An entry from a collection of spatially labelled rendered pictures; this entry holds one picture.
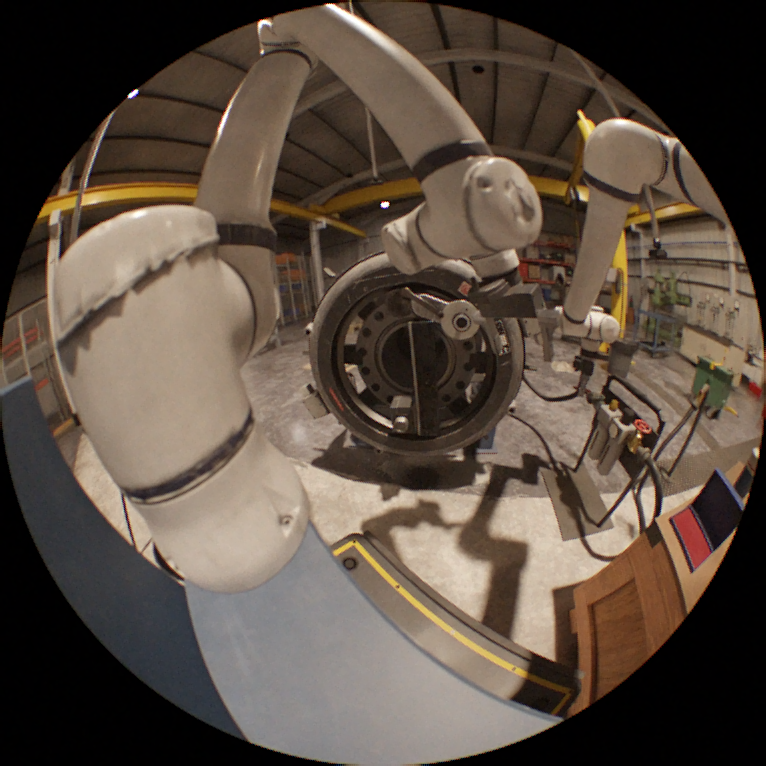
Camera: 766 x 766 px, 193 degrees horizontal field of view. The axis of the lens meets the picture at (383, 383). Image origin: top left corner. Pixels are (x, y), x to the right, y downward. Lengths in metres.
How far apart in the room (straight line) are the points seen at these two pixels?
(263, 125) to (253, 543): 0.48
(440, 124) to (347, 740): 0.45
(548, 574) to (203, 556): 0.97
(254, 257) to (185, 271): 0.17
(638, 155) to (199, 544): 0.67
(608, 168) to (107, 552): 0.69
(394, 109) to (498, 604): 1.08
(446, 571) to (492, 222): 0.91
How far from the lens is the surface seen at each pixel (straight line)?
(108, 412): 0.15
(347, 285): 0.70
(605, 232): 0.56
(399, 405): 0.69
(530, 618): 0.93
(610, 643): 0.86
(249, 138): 0.39
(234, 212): 0.32
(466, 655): 0.54
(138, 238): 0.15
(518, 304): 0.44
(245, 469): 0.18
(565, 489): 1.25
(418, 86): 0.28
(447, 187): 0.23
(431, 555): 0.92
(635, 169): 0.50
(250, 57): 8.24
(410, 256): 0.32
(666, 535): 0.66
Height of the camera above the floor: 0.85
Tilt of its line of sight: 23 degrees down
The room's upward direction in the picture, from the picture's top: 6 degrees counter-clockwise
